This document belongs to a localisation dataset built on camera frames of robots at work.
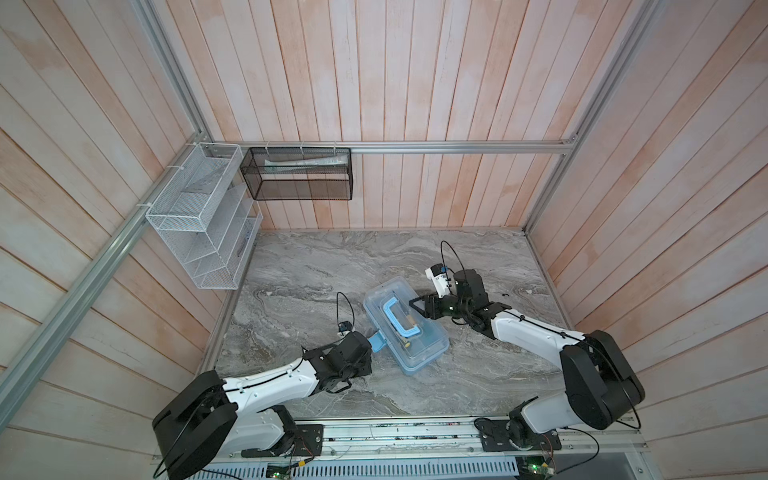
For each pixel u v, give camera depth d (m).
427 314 0.78
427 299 0.78
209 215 0.72
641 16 0.69
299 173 1.04
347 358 0.65
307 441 0.73
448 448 0.73
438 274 0.78
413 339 0.81
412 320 0.84
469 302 0.69
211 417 0.41
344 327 0.78
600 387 0.43
